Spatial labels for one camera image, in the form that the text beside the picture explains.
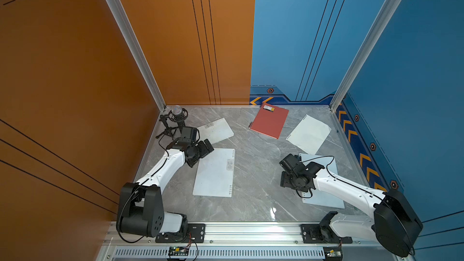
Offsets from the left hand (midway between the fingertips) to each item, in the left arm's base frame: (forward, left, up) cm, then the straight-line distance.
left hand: (207, 149), depth 89 cm
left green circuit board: (-41, +8, -10) cm, 43 cm away
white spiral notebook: (-9, -4, -9) cm, 13 cm away
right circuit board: (-40, -54, -11) cm, 68 cm away
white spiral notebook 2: (-25, -44, +9) cm, 51 cm away
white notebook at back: (+17, -2, -7) cm, 19 cm away
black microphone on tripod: (+11, +17, +9) cm, 23 cm away
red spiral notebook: (+27, -35, -9) cm, 45 cm away
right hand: (-14, -39, -7) cm, 42 cm away
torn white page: (+16, -57, -9) cm, 60 cm away
